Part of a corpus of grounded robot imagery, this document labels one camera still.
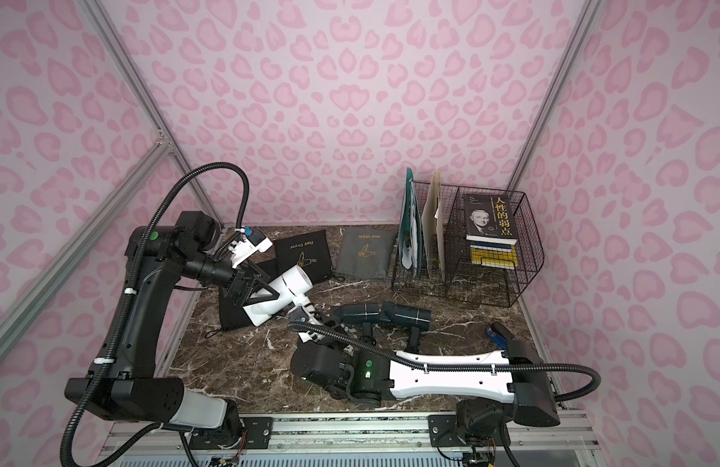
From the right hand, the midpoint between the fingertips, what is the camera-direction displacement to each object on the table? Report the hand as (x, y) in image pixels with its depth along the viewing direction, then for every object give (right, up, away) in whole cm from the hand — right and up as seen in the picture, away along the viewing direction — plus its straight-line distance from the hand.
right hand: (313, 325), depth 68 cm
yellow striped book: (+54, +16, +27) cm, 62 cm away
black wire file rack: (+47, +7, +35) cm, 59 cm away
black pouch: (-31, -4, +26) cm, 40 cm away
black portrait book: (+51, +28, +24) cm, 63 cm away
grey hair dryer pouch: (+11, +17, +42) cm, 46 cm away
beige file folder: (+32, +25, +19) cm, 45 cm away
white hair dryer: (-5, +9, -4) cm, 11 cm away
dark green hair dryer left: (+12, -2, +20) cm, 23 cm away
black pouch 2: (-10, +17, +43) cm, 47 cm away
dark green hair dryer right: (+26, -3, +20) cm, 33 cm away
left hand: (-10, +9, -1) cm, 14 cm away
